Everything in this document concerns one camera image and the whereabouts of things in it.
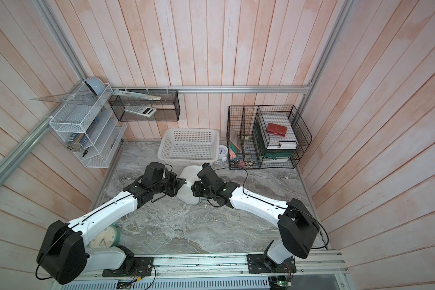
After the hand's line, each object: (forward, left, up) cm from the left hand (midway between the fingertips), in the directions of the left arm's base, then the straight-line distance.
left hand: (187, 179), depth 82 cm
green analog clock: (-23, +34, -13) cm, 43 cm away
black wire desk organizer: (+47, -29, -3) cm, 56 cm away
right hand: (-3, -2, -3) cm, 4 cm away
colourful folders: (+29, -25, -12) cm, 41 cm away
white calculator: (+38, +27, +10) cm, 48 cm away
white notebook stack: (+21, -50, 0) cm, 54 cm away
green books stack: (+19, -42, -5) cm, 47 cm away
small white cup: (+29, -18, -13) cm, 37 cm away
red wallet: (+28, -45, +6) cm, 54 cm away
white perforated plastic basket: (+34, +4, -15) cm, 37 cm away
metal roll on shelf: (+9, +48, +13) cm, 51 cm away
